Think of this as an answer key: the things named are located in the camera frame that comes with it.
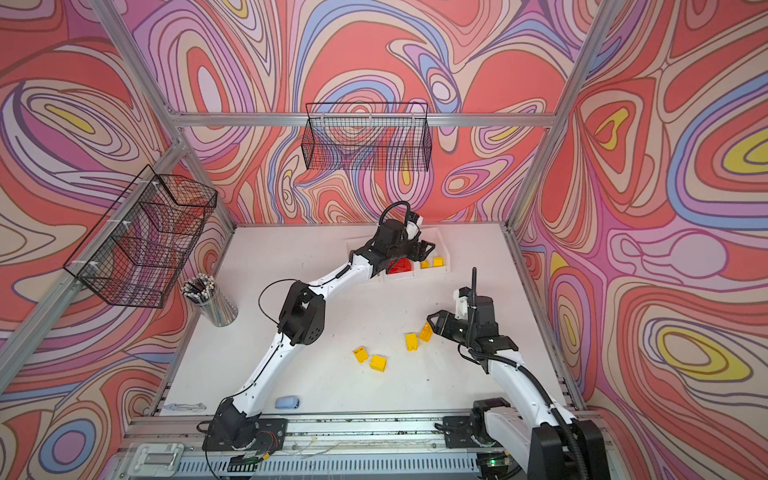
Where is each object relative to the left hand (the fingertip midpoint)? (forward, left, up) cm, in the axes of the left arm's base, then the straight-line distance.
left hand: (430, 239), depth 97 cm
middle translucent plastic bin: (-7, +10, -11) cm, 16 cm away
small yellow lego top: (0, -4, -11) cm, 12 cm away
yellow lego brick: (-30, +7, -13) cm, 33 cm away
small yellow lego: (-33, +22, -13) cm, 42 cm away
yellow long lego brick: (-26, +2, -14) cm, 30 cm away
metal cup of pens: (-22, +65, +4) cm, 68 cm away
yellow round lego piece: (-2, +1, -11) cm, 11 cm away
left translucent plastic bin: (+6, +26, -8) cm, 28 cm away
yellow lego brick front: (-36, +17, -13) cm, 42 cm away
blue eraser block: (-46, +41, -14) cm, 63 cm away
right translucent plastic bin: (+9, -2, -8) cm, 12 cm away
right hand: (-27, 0, -8) cm, 28 cm away
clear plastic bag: (-47, +70, -15) cm, 85 cm away
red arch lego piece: (-2, +10, -11) cm, 15 cm away
